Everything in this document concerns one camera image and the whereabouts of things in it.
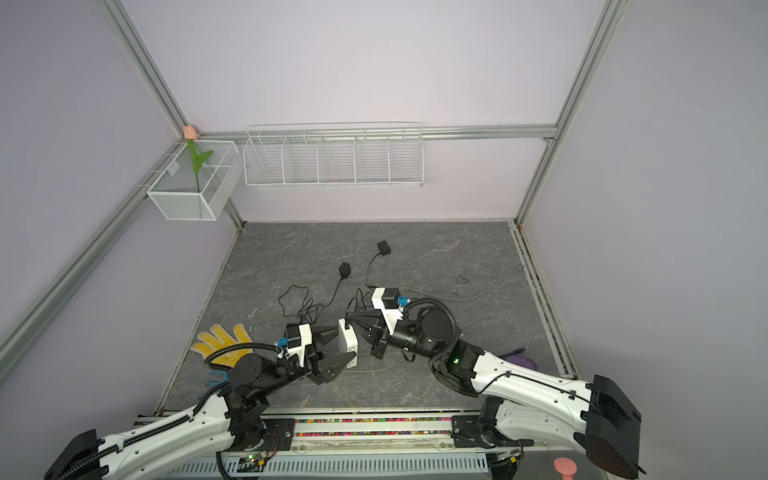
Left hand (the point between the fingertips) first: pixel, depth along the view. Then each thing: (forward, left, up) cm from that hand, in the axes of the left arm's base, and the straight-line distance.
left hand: (349, 342), depth 65 cm
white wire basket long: (+64, -3, +5) cm, 64 cm away
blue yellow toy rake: (+2, +38, -23) cm, 44 cm away
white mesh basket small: (+49, +48, +7) cm, 69 cm away
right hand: (+2, 0, +6) cm, 7 cm away
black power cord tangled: (+25, +21, -24) cm, 41 cm away
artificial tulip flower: (+57, +47, +10) cm, 75 cm away
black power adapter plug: (+34, +6, -20) cm, 40 cm away
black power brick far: (+45, -9, -23) cm, 51 cm away
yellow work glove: (+13, +43, -23) cm, 50 cm away
